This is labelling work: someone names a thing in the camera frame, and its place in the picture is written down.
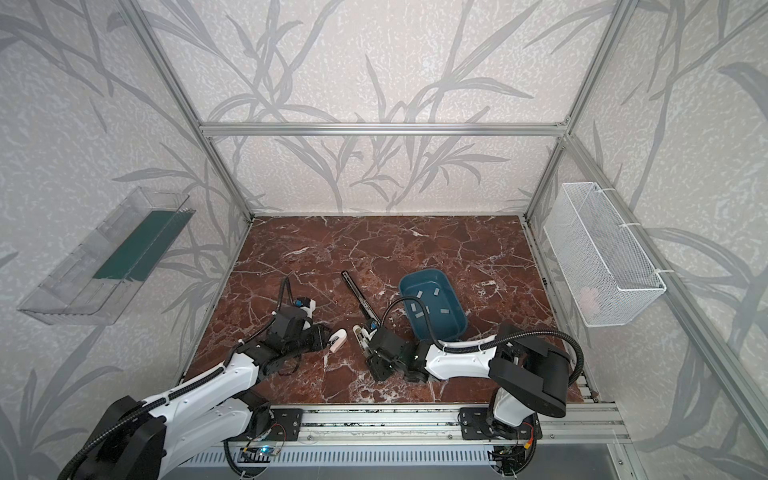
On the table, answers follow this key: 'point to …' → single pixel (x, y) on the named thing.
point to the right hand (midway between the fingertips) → (373, 349)
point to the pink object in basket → (589, 301)
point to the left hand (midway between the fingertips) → (334, 323)
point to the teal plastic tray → (447, 315)
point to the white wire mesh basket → (605, 277)
